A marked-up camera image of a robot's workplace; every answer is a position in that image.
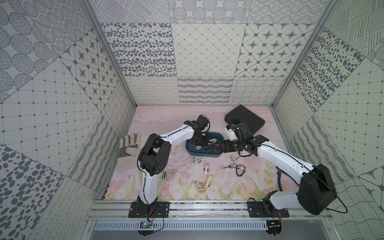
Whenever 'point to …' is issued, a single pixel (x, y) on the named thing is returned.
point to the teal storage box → (205, 151)
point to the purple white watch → (197, 159)
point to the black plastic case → (241, 113)
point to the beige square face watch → (234, 157)
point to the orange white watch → (213, 140)
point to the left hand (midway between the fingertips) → (211, 146)
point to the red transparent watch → (215, 145)
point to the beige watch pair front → (201, 186)
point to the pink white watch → (206, 169)
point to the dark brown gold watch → (240, 170)
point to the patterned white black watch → (167, 174)
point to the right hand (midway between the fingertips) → (225, 147)
